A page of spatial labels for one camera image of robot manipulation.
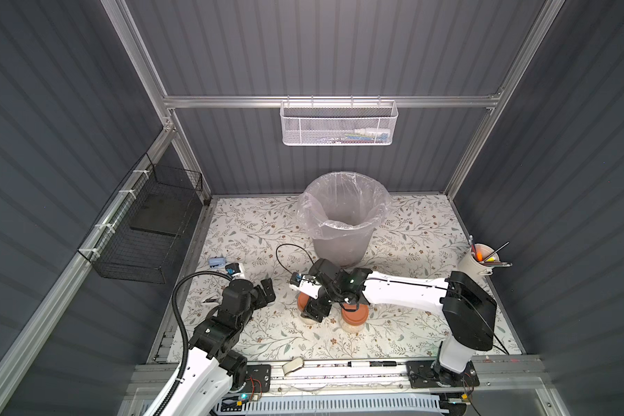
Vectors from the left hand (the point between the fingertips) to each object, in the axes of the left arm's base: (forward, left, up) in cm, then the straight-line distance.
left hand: (260, 286), depth 78 cm
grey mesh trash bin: (+15, -29, -4) cm, 33 cm away
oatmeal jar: (-4, -13, -2) cm, 13 cm away
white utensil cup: (+10, -70, -2) cm, 71 cm away
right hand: (-2, -15, -6) cm, 16 cm away
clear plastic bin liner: (+33, -27, +2) cm, 43 cm away
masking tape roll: (-19, -10, -11) cm, 24 cm away
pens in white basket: (+48, -34, +21) cm, 63 cm away
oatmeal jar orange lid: (-9, -29, -3) cm, 30 cm away
